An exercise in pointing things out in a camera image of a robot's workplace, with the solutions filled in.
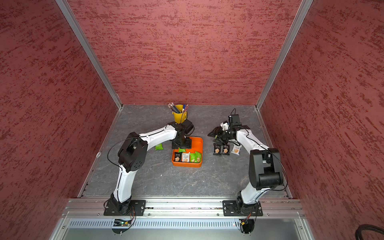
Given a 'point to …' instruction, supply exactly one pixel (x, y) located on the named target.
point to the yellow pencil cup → (179, 118)
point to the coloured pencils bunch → (185, 107)
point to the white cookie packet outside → (236, 149)
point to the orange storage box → (197, 145)
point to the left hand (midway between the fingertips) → (183, 149)
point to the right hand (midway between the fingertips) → (210, 138)
